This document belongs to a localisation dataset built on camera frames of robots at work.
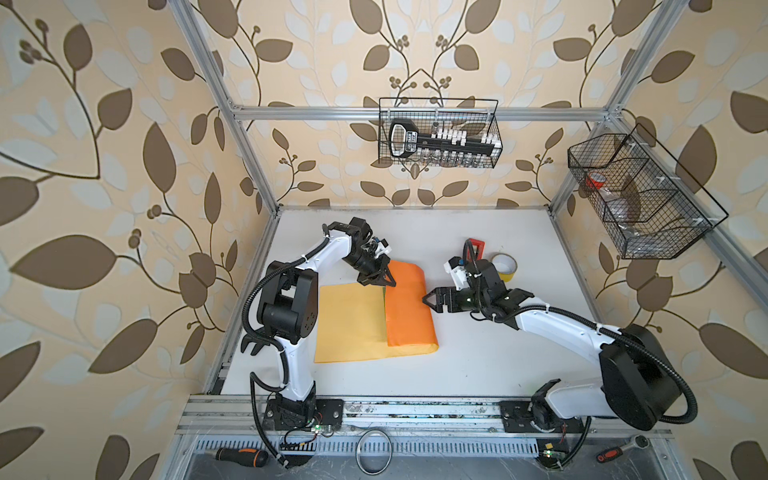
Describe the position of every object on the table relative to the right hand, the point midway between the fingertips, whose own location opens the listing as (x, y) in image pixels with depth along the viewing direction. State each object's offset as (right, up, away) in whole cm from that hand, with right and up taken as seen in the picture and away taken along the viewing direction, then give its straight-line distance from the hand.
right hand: (434, 301), depth 84 cm
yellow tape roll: (+27, +8, +18) cm, 34 cm away
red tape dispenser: (+16, +14, +15) cm, 26 cm away
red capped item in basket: (+49, +35, +5) cm, 61 cm away
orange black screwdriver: (-45, -32, -17) cm, 58 cm away
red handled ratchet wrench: (+47, -30, -14) cm, 57 cm away
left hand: (-11, +6, +2) cm, 12 cm away
